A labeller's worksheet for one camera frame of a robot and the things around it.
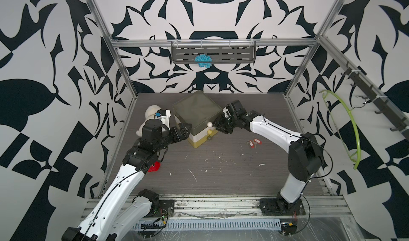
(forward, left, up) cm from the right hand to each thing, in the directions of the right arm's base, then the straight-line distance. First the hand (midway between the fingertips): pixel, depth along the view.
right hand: (212, 123), depth 86 cm
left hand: (-8, +13, +11) cm, 19 cm away
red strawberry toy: (-19, +30, -13) cm, 37 cm away
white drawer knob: (-3, +1, +3) cm, 4 cm away
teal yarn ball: (+31, +4, +18) cm, 36 cm away
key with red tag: (-4, -23, -16) cm, 28 cm away
